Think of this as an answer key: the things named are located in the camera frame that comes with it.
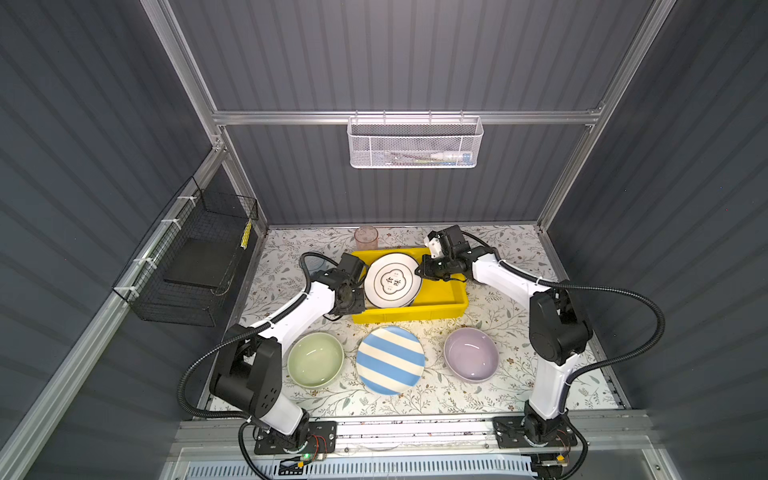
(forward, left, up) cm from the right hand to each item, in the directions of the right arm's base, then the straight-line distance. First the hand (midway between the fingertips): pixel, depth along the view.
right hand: (418, 272), depth 93 cm
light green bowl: (-24, +30, -9) cm, 40 cm away
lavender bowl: (-22, -15, -12) cm, 29 cm away
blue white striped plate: (-24, +9, -11) cm, 28 cm away
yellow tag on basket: (+2, +49, +16) cm, 51 cm away
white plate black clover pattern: (-2, +8, -3) cm, 9 cm away
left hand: (-10, +19, -2) cm, 22 cm away
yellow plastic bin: (-2, -7, -10) cm, 13 cm away
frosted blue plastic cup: (-6, +29, +14) cm, 33 cm away
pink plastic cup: (+19, +18, -4) cm, 27 cm away
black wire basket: (-14, +59, +19) cm, 64 cm away
